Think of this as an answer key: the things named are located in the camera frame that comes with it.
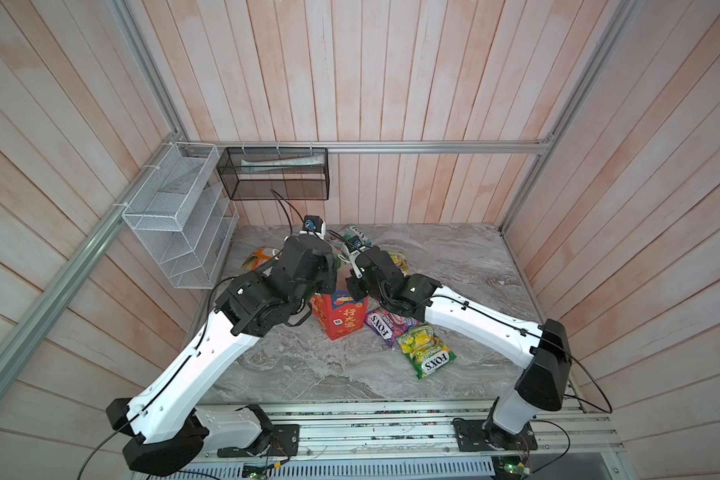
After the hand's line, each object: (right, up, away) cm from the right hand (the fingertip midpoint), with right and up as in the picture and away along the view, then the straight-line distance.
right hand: (350, 271), depth 77 cm
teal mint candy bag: (+1, +13, +38) cm, 40 cm away
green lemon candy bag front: (+22, -24, +8) cm, 33 cm away
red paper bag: (-3, -12, +2) cm, 12 cm away
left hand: (-6, +1, -14) cm, 15 cm away
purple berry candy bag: (+12, -17, +13) cm, 25 cm away
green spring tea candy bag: (+18, +2, +30) cm, 35 cm away
